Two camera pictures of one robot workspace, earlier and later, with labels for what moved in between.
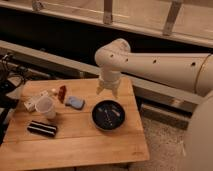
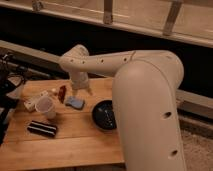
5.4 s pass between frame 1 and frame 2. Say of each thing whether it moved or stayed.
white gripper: moved
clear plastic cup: stayed
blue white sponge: stayed
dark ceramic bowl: stayed
